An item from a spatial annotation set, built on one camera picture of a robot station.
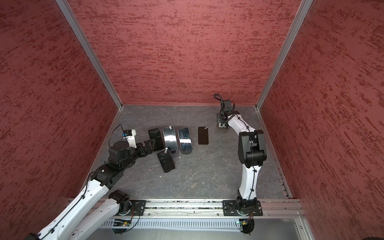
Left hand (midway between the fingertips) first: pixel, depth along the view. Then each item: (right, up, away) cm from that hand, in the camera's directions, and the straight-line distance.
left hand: (149, 144), depth 77 cm
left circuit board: (-13, -38, -4) cm, 41 cm away
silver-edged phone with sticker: (+8, +2, +13) cm, 15 cm away
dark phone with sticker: (+30, +2, +26) cm, 40 cm away
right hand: (+44, +13, +24) cm, 51 cm away
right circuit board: (+50, -39, -5) cm, 64 cm away
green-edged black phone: (+18, 0, +13) cm, 22 cm away
